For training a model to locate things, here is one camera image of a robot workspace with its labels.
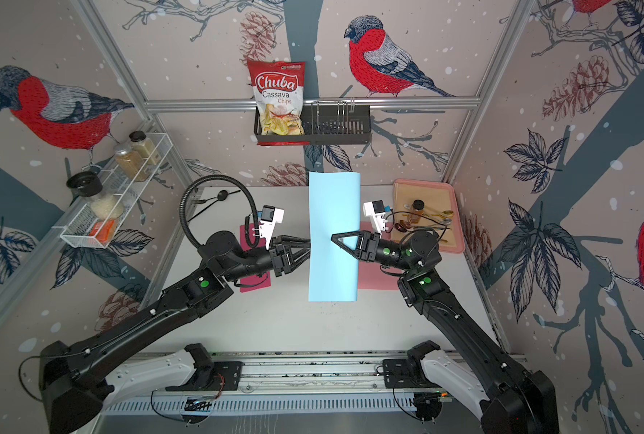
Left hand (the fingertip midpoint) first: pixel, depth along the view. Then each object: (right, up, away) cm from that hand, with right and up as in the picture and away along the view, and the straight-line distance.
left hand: (318, 246), depth 57 cm
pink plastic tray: (+52, +13, +62) cm, 81 cm away
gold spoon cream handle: (+50, +6, +50) cm, 71 cm away
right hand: (+4, 0, +3) cm, 4 cm away
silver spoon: (+49, +3, +50) cm, 70 cm away
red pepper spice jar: (+36, +9, +44) cm, 58 cm away
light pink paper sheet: (+12, -7, +1) cm, 13 cm away
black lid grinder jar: (-56, +9, +10) cm, 57 cm away
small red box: (-54, +2, +9) cm, 55 cm away
